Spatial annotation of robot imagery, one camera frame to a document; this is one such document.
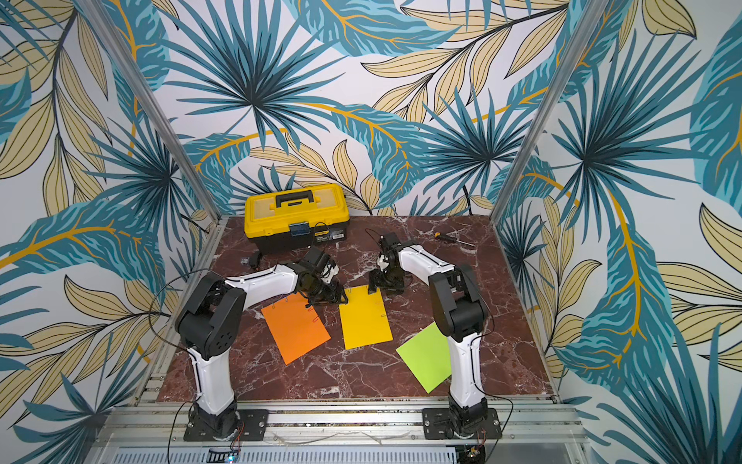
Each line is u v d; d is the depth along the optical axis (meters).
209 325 0.51
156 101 0.86
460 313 0.55
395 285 0.87
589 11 0.68
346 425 0.75
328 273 0.85
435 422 0.73
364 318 0.93
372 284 0.88
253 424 0.74
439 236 1.13
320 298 0.84
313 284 0.78
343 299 0.90
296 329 0.90
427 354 0.92
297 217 0.99
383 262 0.95
